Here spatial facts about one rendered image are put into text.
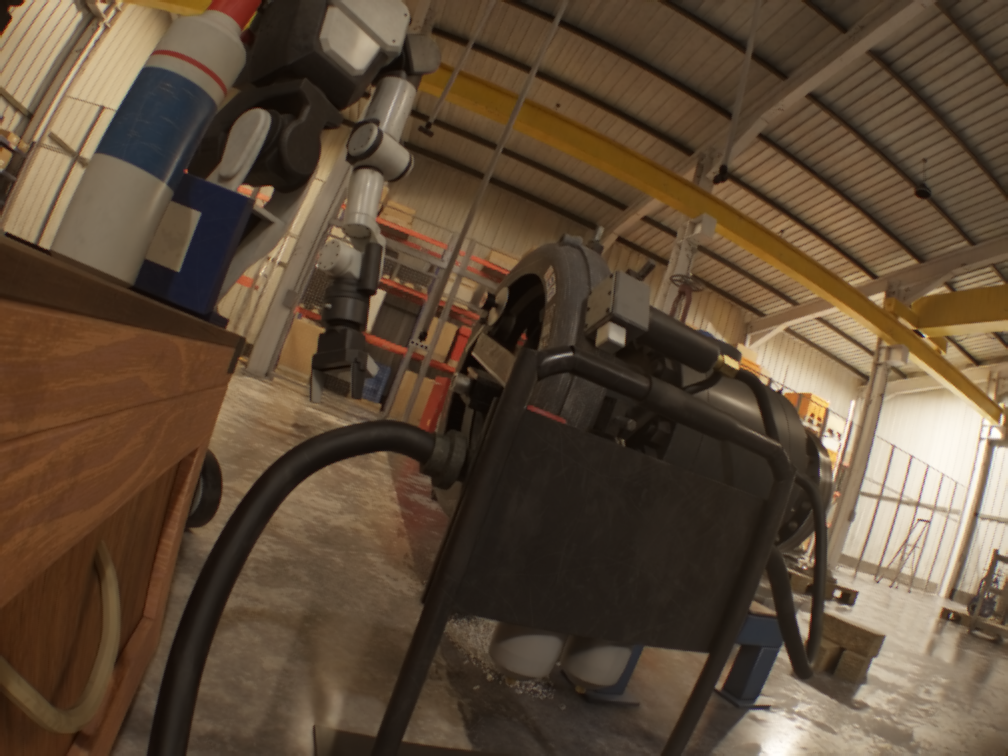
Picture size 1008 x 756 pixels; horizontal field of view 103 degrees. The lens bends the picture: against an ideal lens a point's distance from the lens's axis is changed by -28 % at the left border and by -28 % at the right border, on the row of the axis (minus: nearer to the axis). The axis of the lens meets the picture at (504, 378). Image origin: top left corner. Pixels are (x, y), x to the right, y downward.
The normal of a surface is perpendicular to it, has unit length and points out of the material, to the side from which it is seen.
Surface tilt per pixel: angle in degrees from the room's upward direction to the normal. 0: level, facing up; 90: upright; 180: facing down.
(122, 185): 90
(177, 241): 102
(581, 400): 93
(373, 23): 82
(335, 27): 82
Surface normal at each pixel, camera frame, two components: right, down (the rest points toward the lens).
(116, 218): 0.72, 0.19
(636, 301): 0.44, -0.33
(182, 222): 0.25, 0.22
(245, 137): -0.31, -0.21
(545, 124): 0.23, -0.01
